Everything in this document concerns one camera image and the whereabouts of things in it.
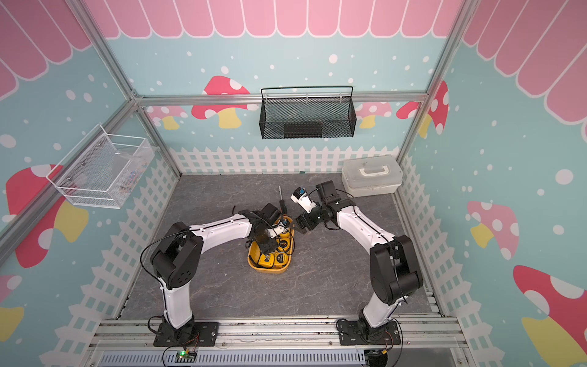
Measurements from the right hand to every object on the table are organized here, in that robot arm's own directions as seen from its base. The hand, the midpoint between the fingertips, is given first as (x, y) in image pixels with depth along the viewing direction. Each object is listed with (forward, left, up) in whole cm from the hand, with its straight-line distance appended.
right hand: (300, 218), depth 88 cm
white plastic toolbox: (+25, -34, -3) cm, 42 cm away
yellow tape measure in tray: (-13, +15, -11) cm, 23 cm away
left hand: (-5, +14, -11) cm, 19 cm away
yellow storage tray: (-12, +9, -11) cm, 19 cm away
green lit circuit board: (-42, +37, -15) cm, 59 cm away
